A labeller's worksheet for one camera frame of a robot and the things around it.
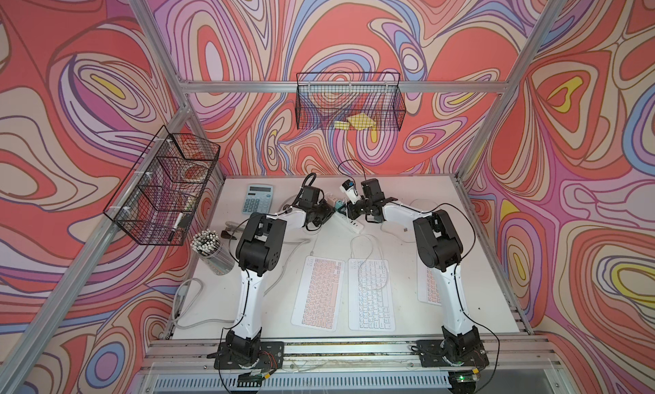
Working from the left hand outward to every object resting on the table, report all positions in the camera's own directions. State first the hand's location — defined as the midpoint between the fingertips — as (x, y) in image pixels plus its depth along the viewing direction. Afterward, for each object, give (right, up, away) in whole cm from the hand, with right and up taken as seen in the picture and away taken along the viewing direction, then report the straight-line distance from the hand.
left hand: (338, 213), depth 105 cm
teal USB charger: (0, +4, -3) cm, 5 cm away
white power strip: (+7, -5, -3) cm, 9 cm away
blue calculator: (-34, +6, +4) cm, 35 cm away
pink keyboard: (-7, -27, -19) cm, 34 cm away
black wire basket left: (-58, +6, -24) cm, 63 cm away
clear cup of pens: (-41, -9, -28) cm, 50 cm away
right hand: (+2, 0, 0) cm, 2 cm away
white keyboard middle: (+10, -28, -21) cm, 36 cm away
